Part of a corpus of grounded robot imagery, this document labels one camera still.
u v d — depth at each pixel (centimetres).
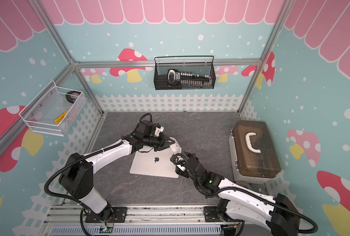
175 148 80
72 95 81
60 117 71
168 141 81
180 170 68
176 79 87
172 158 66
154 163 92
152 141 73
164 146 76
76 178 45
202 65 92
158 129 81
